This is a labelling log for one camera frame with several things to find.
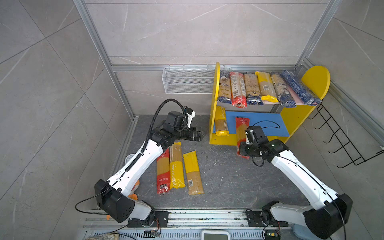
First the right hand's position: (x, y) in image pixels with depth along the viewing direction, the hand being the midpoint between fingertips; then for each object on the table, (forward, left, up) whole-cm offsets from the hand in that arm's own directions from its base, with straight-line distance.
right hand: (241, 147), depth 79 cm
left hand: (+4, +22, +12) cm, 26 cm away
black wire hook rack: (-14, -41, +13) cm, 45 cm away
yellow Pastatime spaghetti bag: (+19, +8, -2) cm, 21 cm away
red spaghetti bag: (-7, +44, -16) cm, 48 cm away
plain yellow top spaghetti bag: (-5, +27, -17) cm, 32 cm away
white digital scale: (-38, +17, -14) cm, 43 cm away
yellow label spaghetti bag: (-3, +37, -15) cm, 40 cm away
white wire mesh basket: (+47, +28, +12) cm, 57 cm away
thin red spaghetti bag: (+14, -3, +3) cm, 15 cm away
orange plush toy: (-19, +59, -16) cm, 64 cm away
